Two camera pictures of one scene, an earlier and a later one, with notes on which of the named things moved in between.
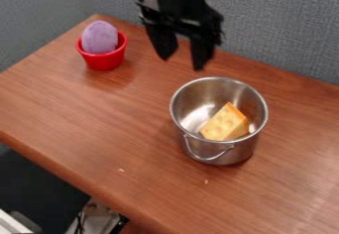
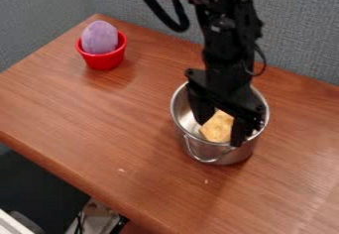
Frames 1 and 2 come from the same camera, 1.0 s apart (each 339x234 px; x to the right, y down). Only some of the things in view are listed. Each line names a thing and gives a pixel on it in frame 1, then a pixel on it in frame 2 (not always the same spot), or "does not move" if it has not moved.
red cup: (105, 60) does not move
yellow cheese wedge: (229, 125) does not move
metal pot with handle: (197, 102) does not move
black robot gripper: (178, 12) -> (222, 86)
